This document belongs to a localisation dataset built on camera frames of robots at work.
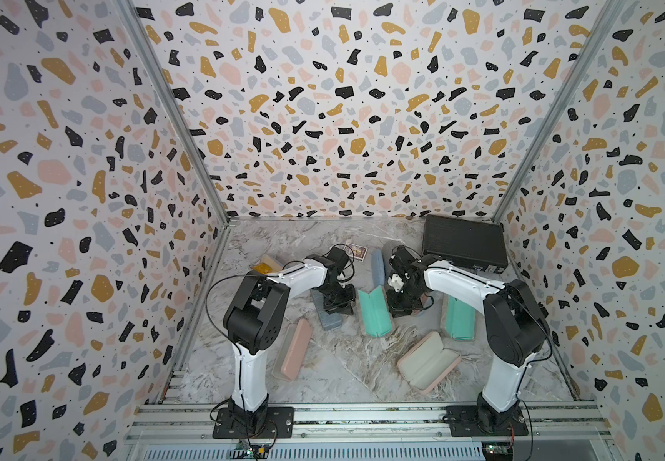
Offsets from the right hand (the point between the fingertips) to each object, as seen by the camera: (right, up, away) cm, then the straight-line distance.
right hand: (390, 314), depth 90 cm
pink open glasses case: (+9, -13, -6) cm, 17 cm away
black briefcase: (+37, +22, +20) cm, 47 cm away
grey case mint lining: (-20, -2, -1) cm, 20 cm away
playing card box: (-9, +19, +20) cm, 29 cm away
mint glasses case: (-4, -1, +5) cm, 6 cm away
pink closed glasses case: (-28, -8, -10) cm, 31 cm away
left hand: (-10, +1, +1) cm, 10 cm away
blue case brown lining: (-3, +13, +11) cm, 17 cm away
